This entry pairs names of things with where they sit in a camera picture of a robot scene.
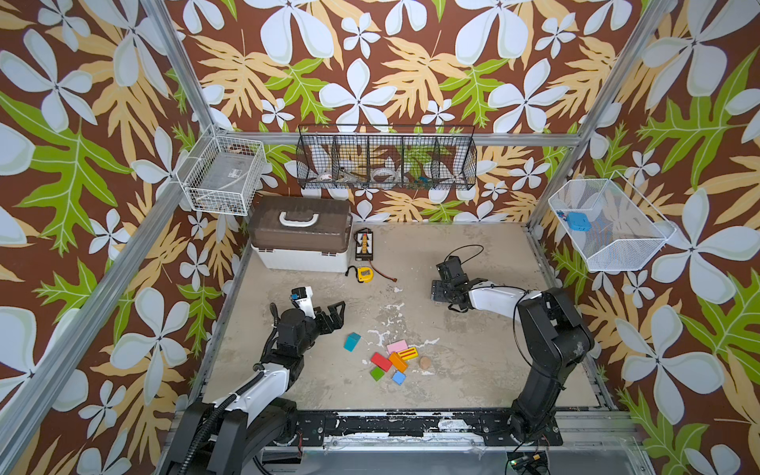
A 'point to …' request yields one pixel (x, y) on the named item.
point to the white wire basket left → (222, 173)
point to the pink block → (397, 346)
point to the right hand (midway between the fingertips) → (441, 289)
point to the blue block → (399, 377)
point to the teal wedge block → (351, 340)
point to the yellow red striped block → (409, 353)
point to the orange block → (398, 361)
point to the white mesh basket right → (626, 230)
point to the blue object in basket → (579, 222)
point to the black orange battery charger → (363, 244)
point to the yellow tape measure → (365, 274)
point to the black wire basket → (387, 156)
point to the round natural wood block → (425, 362)
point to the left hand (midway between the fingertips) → (331, 302)
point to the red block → (381, 361)
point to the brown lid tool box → (307, 234)
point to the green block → (376, 373)
